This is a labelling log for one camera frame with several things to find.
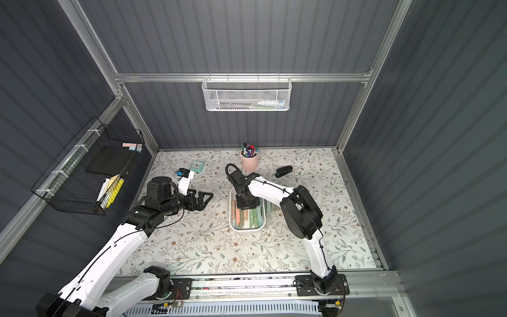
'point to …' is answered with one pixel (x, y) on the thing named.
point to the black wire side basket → (85, 177)
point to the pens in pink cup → (249, 150)
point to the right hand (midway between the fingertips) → (246, 207)
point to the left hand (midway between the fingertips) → (202, 193)
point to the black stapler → (282, 171)
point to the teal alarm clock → (197, 166)
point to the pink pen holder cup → (249, 164)
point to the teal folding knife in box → (259, 217)
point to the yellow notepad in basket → (112, 194)
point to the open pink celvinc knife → (237, 216)
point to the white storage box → (246, 220)
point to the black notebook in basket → (111, 160)
